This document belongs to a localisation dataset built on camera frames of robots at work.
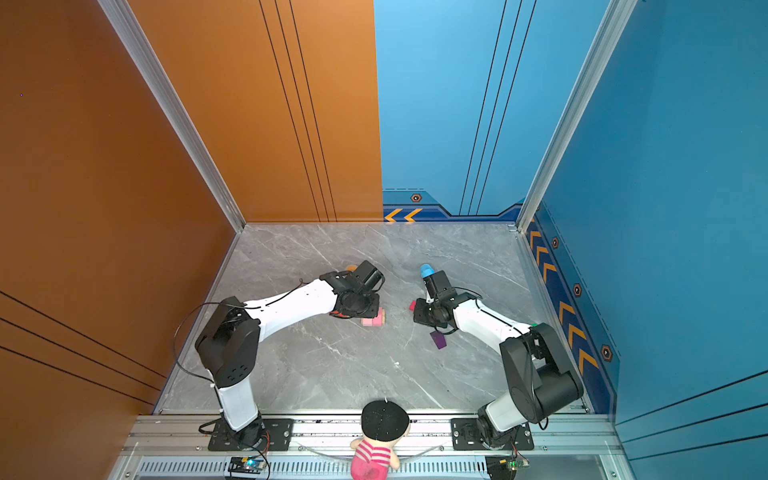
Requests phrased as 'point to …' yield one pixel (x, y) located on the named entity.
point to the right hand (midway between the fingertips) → (414, 315)
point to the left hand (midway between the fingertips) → (376, 308)
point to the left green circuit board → (248, 464)
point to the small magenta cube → (413, 305)
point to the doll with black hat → (383, 424)
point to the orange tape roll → (351, 267)
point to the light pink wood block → (367, 322)
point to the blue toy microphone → (426, 270)
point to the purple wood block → (438, 339)
